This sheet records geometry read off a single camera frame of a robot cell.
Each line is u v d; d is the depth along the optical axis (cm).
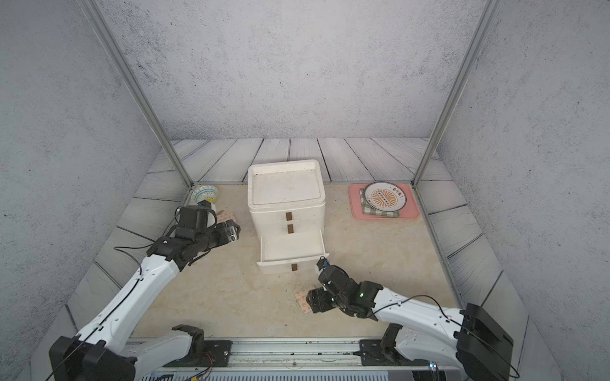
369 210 108
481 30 74
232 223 74
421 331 47
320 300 69
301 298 84
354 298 58
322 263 74
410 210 108
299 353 74
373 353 73
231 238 72
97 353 38
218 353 72
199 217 60
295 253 89
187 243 56
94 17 71
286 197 84
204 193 115
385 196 114
